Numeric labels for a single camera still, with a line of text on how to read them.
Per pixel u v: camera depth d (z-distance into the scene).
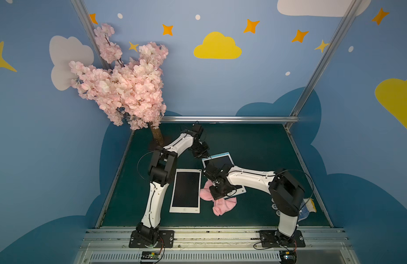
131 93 0.62
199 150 0.90
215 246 0.74
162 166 0.62
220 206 0.80
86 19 0.72
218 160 1.04
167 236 0.75
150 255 0.72
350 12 0.71
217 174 0.66
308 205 0.84
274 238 0.75
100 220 0.84
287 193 0.48
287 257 0.73
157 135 1.01
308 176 0.97
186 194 0.90
